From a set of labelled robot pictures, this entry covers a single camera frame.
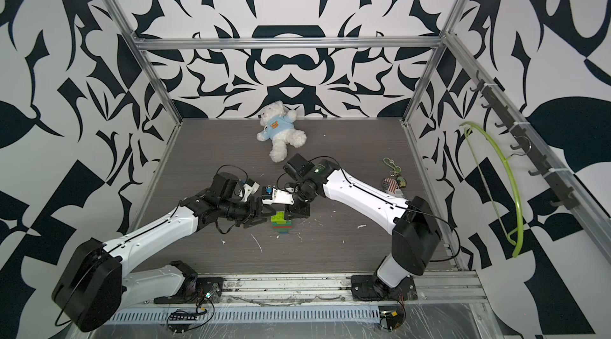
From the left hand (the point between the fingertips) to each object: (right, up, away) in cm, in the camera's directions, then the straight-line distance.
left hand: (272, 212), depth 79 cm
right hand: (+5, +2, -1) cm, 6 cm away
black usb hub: (-26, -30, -7) cm, 41 cm away
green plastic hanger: (+61, 0, -21) cm, 65 cm away
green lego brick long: (+3, -7, +4) cm, 8 cm away
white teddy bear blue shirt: (-1, +30, +29) cm, 41 cm away
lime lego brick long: (+3, -1, -2) cm, 4 cm away
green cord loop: (+50, +11, +23) cm, 56 cm away
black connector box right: (+36, -30, -8) cm, 47 cm away
